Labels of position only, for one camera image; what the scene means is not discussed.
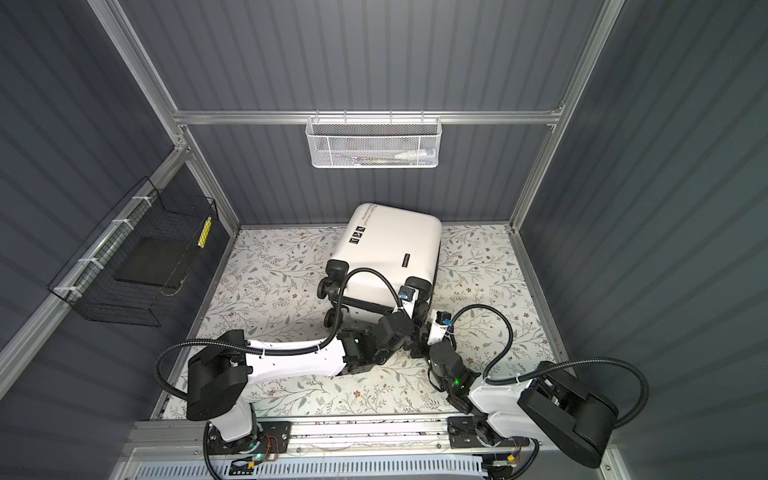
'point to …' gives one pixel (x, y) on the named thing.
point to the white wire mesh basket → (373, 143)
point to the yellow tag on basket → (205, 231)
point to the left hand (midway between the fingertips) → (424, 314)
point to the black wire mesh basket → (143, 252)
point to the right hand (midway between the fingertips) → (417, 327)
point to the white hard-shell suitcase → (381, 256)
